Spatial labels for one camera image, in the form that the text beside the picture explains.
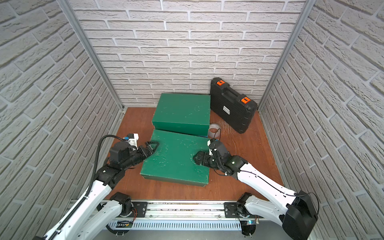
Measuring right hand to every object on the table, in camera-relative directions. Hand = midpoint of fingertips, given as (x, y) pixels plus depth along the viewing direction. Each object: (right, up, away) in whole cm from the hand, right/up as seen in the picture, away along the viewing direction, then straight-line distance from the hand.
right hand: (200, 159), depth 78 cm
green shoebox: (-14, +1, -2) cm, 14 cm away
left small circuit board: (-38, -31, -5) cm, 49 cm away
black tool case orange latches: (+22, +28, +14) cm, 39 cm away
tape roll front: (+11, +17, +25) cm, 33 cm away
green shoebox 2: (-10, +25, +7) cm, 28 cm away
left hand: (-22, +9, -3) cm, 24 cm away
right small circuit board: (+21, -29, -6) cm, 37 cm away
